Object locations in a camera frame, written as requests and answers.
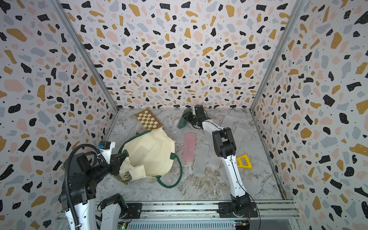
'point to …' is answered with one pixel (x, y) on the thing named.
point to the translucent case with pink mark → (138, 156)
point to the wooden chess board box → (148, 120)
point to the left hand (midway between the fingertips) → (125, 154)
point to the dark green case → (183, 119)
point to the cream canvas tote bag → (151, 153)
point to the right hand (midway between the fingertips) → (184, 116)
